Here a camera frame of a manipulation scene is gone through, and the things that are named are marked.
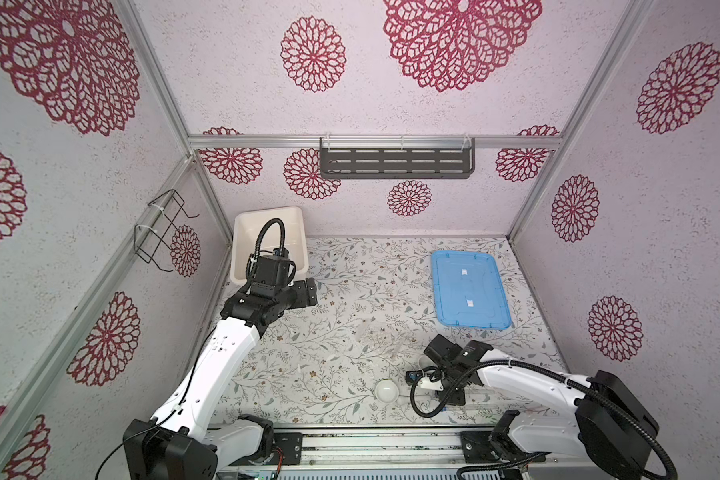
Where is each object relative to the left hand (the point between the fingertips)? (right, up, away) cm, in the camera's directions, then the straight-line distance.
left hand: (300, 294), depth 79 cm
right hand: (+39, -26, +4) cm, 47 cm away
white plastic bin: (-27, +21, +32) cm, 47 cm away
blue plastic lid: (+54, -1, +24) cm, 59 cm away
